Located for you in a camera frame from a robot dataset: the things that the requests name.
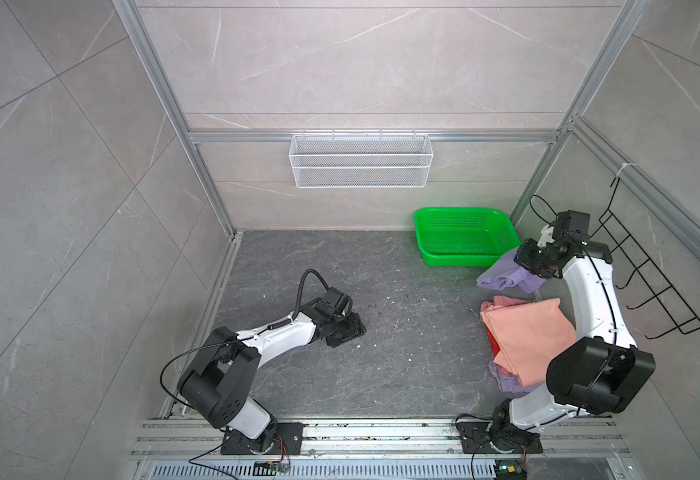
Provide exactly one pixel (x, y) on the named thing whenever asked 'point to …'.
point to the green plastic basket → (464, 237)
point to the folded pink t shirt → (526, 334)
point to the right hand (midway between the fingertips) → (517, 253)
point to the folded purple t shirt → (510, 383)
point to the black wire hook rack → (684, 319)
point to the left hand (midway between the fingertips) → (361, 326)
